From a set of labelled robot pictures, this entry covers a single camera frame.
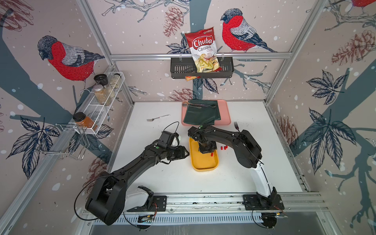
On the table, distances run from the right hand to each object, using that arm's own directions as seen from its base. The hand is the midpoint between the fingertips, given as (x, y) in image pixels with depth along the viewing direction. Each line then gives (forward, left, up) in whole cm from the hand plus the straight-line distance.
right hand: (208, 151), depth 92 cm
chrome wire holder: (-15, +61, +35) cm, 72 cm away
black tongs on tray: (+40, +8, +1) cm, 40 cm away
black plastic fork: (+20, -21, 0) cm, 29 cm away
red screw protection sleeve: (-2, -2, +1) cm, 3 cm away
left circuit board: (-37, +32, 0) cm, 48 cm away
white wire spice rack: (+9, +62, +31) cm, 70 cm away
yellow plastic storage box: (-8, +4, +2) cm, 9 cm away
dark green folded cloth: (+29, +1, +1) cm, 29 cm away
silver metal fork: (+24, +43, +1) cm, 49 cm away
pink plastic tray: (+36, -13, 0) cm, 39 cm away
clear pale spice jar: (+27, +58, +35) cm, 73 cm away
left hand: (-5, +12, +9) cm, 16 cm away
